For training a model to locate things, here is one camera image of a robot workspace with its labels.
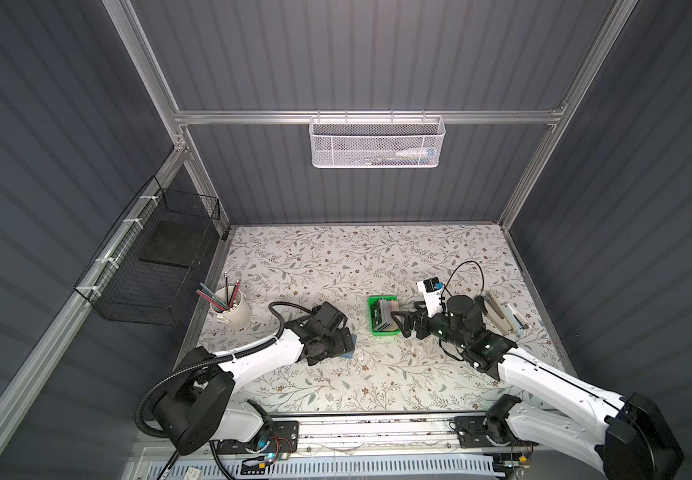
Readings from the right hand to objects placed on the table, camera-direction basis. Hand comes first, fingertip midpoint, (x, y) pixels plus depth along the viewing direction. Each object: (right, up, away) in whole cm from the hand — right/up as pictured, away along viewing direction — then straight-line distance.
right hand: (407, 311), depth 80 cm
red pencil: (-50, +3, +9) cm, 51 cm away
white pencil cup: (-48, -2, +6) cm, 48 cm away
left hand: (-17, -12, +6) cm, 22 cm away
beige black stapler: (+33, -3, +19) cm, 38 cm away
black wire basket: (-66, +11, -6) cm, 68 cm away
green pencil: (-56, +3, +9) cm, 57 cm away
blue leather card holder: (-15, -12, +3) cm, 20 cm away
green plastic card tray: (-9, +1, +17) cm, 19 cm away
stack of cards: (-6, -4, +10) cm, 12 cm away
